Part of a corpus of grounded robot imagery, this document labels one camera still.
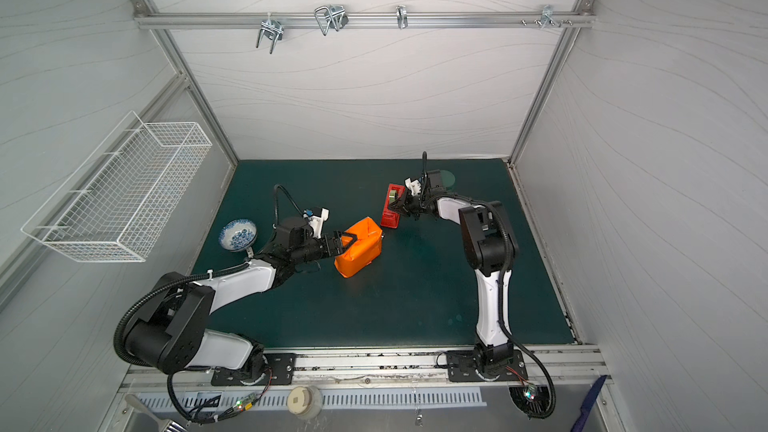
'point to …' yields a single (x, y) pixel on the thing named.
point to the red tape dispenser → (390, 218)
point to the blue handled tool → (588, 403)
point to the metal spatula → (171, 425)
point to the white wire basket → (109, 208)
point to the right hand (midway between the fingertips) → (392, 199)
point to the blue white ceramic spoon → (238, 235)
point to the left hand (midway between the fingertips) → (353, 236)
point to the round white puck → (305, 401)
